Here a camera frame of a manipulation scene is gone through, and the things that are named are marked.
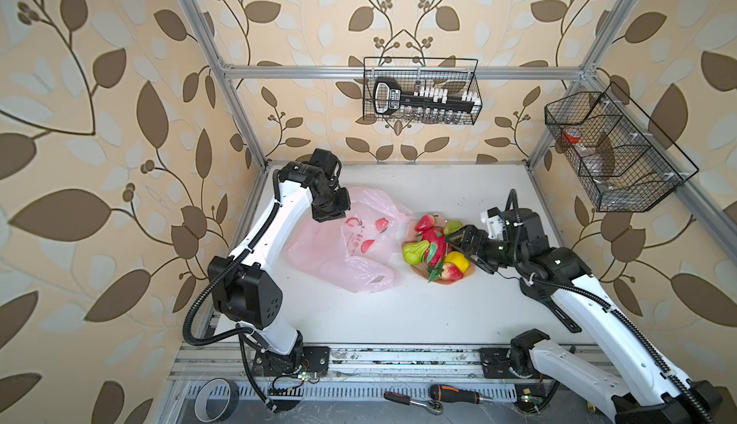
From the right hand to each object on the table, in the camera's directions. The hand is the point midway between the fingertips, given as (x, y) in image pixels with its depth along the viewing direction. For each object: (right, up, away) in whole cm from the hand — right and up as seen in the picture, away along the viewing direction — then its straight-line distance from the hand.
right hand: (453, 247), depth 73 cm
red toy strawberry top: (-4, +4, +20) cm, 21 cm away
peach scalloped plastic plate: (-6, -10, +13) cm, 18 cm away
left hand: (-29, +9, +7) cm, 32 cm away
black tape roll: (-63, -36, -3) cm, 73 cm away
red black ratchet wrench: (-6, -37, -6) cm, 38 cm away
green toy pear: (-9, -4, +11) cm, 15 cm away
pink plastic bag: (-27, -6, +23) cm, 36 cm away
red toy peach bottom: (+1, -9, +8) cm, 12 cm away
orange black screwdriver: (-3, -34, -5) cm, 35 cm away
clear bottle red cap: (+36, +30, +7) cm, 48 cm away
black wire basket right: (+45, +22, 0) cm, 50 cm away
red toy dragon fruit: (-2, -3, +12) cm, 13 cm away
